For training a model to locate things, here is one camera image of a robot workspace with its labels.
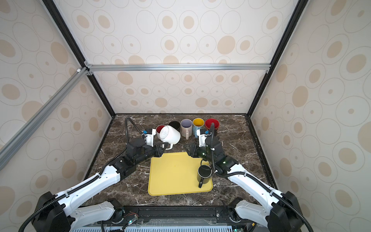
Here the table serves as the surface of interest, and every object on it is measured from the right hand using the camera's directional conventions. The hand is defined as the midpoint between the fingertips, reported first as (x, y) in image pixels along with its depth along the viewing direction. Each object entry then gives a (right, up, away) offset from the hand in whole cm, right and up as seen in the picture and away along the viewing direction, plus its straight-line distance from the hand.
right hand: (186, 146), depth 75 cm
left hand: (-8, +2, -2) cm, 8 cm away
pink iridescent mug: (0, +9, +24) cm, 25 cm away
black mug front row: (+10, -15, +4) cm, 19 cm away
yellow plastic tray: (-8, -19, +14) cm, 25 cm away
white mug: (-9, +6, -1) cm, 11 cm away
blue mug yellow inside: (+8, +13, +28) cm, 32 cm away
